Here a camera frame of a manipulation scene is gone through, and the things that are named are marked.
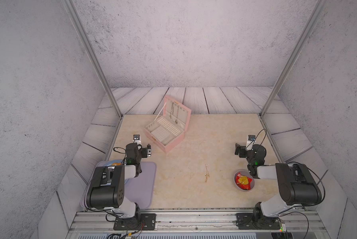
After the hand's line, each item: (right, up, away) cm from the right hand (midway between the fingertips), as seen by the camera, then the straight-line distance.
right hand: (245, 143), depth 94 cm
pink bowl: (-8, -12, -21) cm, 26 cm away
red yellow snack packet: (-6, -20, -11) cm, 24 cm away
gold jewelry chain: (-24, -18, -4) cm, 30 cm away
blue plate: (-83, -12, -2) cm, 84 cm away
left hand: (-64, -1, +1) cm, 64 cm away
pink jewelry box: (-49, +7, +8) cm, 50 cm away
